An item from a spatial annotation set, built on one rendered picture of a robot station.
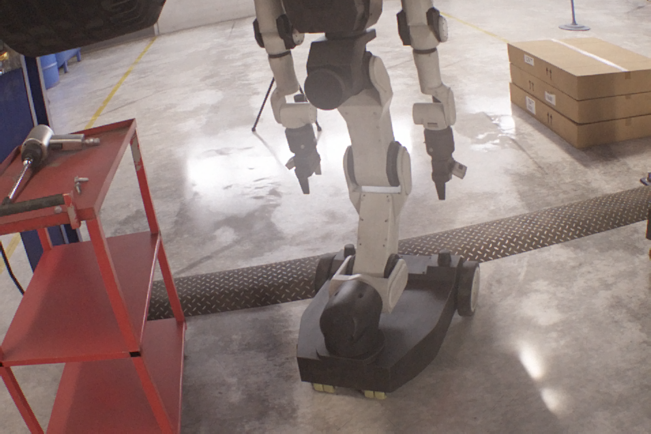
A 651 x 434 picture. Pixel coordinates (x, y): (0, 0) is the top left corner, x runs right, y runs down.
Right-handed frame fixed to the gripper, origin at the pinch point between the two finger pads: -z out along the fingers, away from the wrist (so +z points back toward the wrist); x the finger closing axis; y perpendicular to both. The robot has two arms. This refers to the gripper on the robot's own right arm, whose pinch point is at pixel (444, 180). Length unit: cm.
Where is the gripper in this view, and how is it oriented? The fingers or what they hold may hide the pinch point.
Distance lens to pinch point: 201.7
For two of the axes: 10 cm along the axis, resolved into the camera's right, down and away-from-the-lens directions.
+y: -9.1, -0.4, 4.1
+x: 3.6, -5.8, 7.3
